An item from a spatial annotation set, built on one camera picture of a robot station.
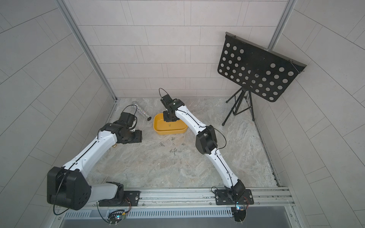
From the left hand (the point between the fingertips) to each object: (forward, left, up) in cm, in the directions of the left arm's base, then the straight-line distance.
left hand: (141, 136), depth 84 cm
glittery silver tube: (+30, +13, -6) cm, 34 cm away
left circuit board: (-38, +6, -11) cm, 40 cm away
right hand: (+16, -15, -3) cm, 22 cm away
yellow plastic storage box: (+12, -10, -9) cm, 18 cm away
